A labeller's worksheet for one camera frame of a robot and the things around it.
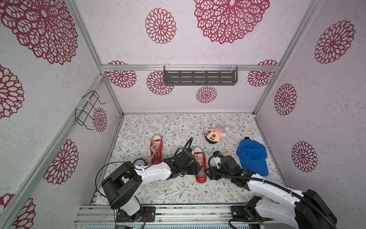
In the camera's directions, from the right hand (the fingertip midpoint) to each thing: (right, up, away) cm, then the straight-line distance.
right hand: (208, 168), depth 84 cm
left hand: (-7, -1, +1) cm, 7 cm away
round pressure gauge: (-43, +2, +6) cm, 43 cm away
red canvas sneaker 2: (-4, +6, +5) cm, 9 cm away
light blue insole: (-4, -2, -1) cm, 5 cm away
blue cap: (+31, +6, +9) cm, 32 cm away
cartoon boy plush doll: (+6, +19, +13) cm, 24 cm away
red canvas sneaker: (-32, +10, +8) cm, 35 cm away
